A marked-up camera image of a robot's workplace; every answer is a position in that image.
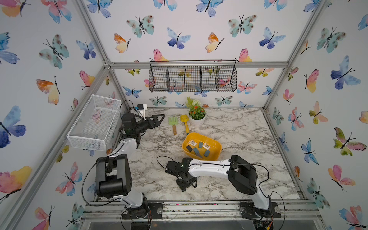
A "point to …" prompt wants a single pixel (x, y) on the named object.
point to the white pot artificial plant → (197, 114)
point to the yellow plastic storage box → (215, 149)
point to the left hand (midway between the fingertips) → (162, 115)
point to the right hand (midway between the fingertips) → (185, 185)
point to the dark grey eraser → (188, 147)
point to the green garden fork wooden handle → (173, 123)
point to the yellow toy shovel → (185, 118)
